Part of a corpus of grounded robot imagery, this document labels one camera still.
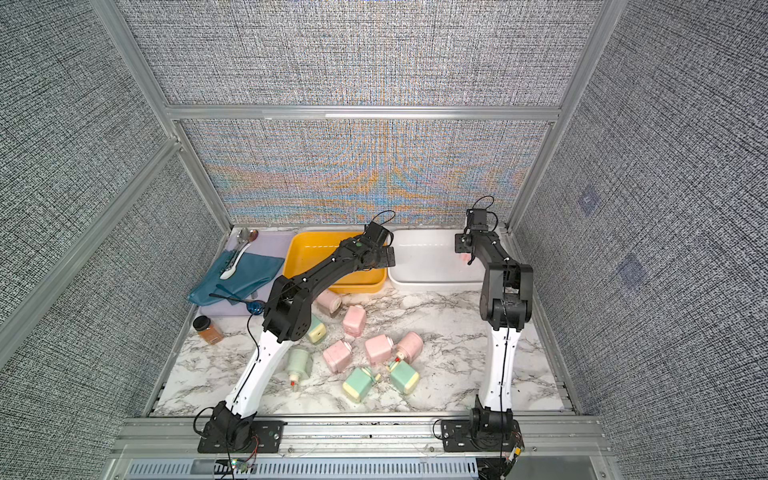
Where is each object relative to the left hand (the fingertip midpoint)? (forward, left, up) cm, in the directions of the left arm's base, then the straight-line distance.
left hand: (387, 256), depth 103 cm
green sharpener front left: (-42, +10, +1) cm, 44 cm away
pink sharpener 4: (-33, +4, 0) cm, 33 cm away
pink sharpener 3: (-35, +15, +2) cm, 38 cm away
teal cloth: (-1, +47, -5) cm, 48 cm away
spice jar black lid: (-26, +52, +2) cm, 58 cm away
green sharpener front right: (-41, -2, +2) cm, 41 cm away
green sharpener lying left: (-37, +25, +2) cm, 45 cm away
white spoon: (-1, +55, -4) cm, 55 cm away
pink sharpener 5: (-33, -4, +1) cm, 33 cm away
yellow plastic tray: (+8, +32, -5) cm, 33 cm away
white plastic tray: (+3, -15, -6) cm, 16 cm away
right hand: (+7, -30, +3) cm, 31 cm away
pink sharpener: (-19, +18, +4) cm, 27 cm away
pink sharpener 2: (-24, +11, +1) cm, 27 cm away
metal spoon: (+14, +54, -3) cm, 56 cm away
